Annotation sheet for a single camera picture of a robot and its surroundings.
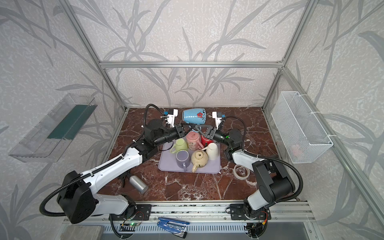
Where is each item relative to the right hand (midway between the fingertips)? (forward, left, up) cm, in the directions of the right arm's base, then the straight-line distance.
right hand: (196, 124), depth 72 cm
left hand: (-1, 0, +2) cm, 3 cm away
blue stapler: (-40, +10, -27) cm, 49 cm away
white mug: (-3, -8, -21) cm, 22 cm away
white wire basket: (-8, -45, +5) cm, 46 cm away
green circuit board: (-38, +32, -29) cm, 57 cm away
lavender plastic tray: (-6, +19, -30) cm, 36 cm away
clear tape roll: (-13, -25, -30) cm, 41 cm away
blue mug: (+1, 0, +5) cm, 5 cm away
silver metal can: (-20, +32, -26) cm, 46 cm away
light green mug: (0, +10, -19) cm, 22 cm away
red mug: (+4, -5, -23) cm, 24 cm away
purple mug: (-9, +8, -22) cm, 25 cm away
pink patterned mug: (+2, +3, -19) cm, 20 cm away
